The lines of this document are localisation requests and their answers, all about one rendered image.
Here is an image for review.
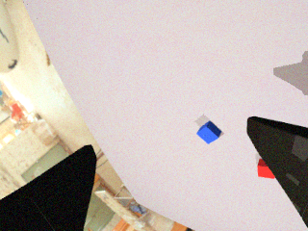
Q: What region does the blue block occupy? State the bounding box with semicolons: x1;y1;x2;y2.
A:
196;120;220;143

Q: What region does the red block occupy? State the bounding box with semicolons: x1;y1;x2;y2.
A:
258;159;274;180

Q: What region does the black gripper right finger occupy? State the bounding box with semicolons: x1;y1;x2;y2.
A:
246;116;308;227

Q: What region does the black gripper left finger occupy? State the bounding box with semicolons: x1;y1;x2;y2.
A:
0;143;97;231

